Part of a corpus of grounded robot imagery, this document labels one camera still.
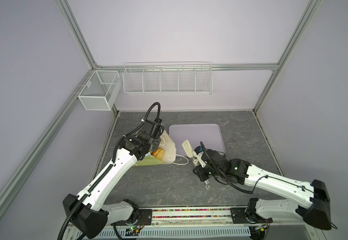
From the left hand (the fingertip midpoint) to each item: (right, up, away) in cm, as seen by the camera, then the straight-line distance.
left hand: (150, 139), depth 75 cm
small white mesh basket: (-38, +30, +24) cm, 54 cm away
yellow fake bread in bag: (+3, -9, +8) cm, 12 cm away
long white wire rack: (+7, +38, +23) cm, 45 cm away
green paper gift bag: (+9, -10, +14) cm, 20 cm away
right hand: (+23, -16, -1) cm, 28 cm away
